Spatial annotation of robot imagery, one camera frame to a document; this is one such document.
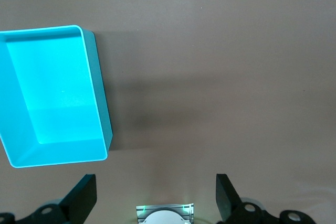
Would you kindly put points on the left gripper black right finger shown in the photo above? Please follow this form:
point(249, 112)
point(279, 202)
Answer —
point(225, 197)

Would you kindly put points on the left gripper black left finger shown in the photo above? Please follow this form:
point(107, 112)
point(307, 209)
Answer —
point(78, 197)

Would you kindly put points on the teal plastic bin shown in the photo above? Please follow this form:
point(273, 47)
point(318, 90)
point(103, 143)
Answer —
point(60, 90)

